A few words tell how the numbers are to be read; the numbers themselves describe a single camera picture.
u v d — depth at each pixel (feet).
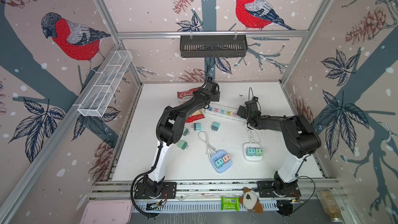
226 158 2.51
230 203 2.29
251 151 2.60
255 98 2.92
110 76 2.70
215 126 3.11
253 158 2.67
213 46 3.42
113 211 2.17
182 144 2.83
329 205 2.16
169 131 1.89
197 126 3.11
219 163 2.49
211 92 2.62
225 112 3.30
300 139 1.63
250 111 2.57
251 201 2.24
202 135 3.09
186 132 3.02
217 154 2.72
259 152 2.58
